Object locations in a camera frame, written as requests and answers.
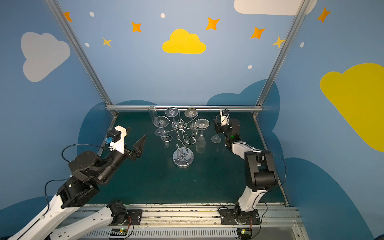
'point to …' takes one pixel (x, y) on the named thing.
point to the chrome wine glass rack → (182, 157)
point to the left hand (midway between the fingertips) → (135, 130)
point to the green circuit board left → (118, 233)
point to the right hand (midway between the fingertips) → (219, 117)
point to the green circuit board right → (244, 234)
